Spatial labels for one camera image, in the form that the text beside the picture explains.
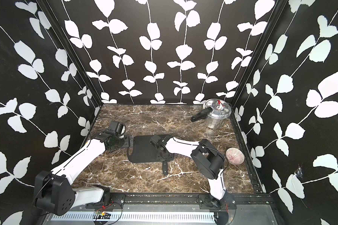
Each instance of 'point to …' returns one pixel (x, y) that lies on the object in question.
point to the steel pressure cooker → (215, 110)
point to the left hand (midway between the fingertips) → (128, 140)
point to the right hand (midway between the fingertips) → (164, 158)
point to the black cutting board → (142, 151)
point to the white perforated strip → (135, 217)
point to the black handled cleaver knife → (165, 167)
